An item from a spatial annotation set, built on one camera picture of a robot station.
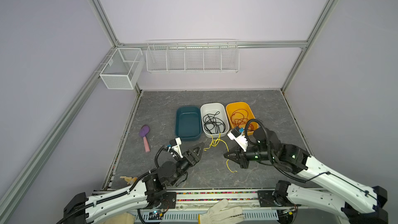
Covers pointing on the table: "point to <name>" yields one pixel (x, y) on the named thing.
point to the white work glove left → (122, 218)
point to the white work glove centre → (218, 214)
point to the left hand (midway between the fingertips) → (204, 149)
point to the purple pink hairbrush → (143, 131)
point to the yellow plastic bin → (232, 107)
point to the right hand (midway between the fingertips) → (225, 156)
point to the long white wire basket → (216, 56)
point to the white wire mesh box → (123, 69)
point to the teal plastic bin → (188, 125)
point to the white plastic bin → (213, 108)
